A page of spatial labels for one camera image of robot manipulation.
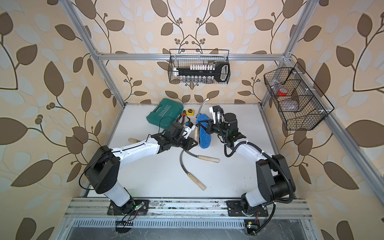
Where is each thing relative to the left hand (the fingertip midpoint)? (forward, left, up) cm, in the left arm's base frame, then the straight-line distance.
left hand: (195, 140), depth 84 cm
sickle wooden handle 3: (-22, -5, -13) cm, 26 cm away
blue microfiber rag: (-1, -6, +4) cm, 7 cm away
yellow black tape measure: (+33, +4, -12) cm, 36 cm away
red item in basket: (+19, -48, +21) cm, 56 cm away
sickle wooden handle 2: (+3, -1, +4) cm, 5 cm away
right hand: (+7, -2, +8) cm, 11 cm away
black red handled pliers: (+30, +9, -12) cm, 34 cm away
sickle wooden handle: (+8, +42, -13) cm, 45 cm away
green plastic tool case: (+28, +23, -8) cm, 37 cm away
